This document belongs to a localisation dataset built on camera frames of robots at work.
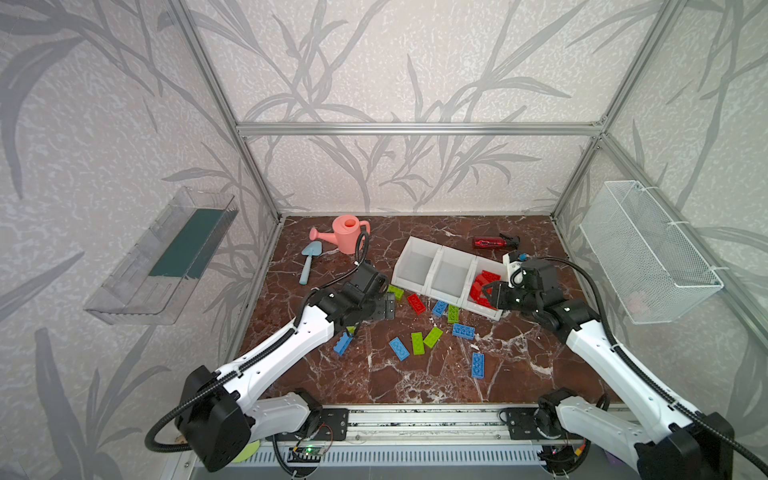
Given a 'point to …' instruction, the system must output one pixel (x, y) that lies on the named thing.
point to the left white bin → (415, 266)
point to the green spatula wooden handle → (248, 452)
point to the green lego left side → (351, 329)
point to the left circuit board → (306, 454)
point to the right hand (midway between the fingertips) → (488, 280)
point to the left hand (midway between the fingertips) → (383, 296)
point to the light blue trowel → (312, 249)
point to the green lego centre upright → (417, 343)
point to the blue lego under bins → (439, 308)
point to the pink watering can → (345, 229)
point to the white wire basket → (658, 274)
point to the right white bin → (476, 266)
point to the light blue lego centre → (399, 349)
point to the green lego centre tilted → (432, 337)
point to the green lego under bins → (453, 314)
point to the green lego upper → (397, 292)
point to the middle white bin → (452, 276)
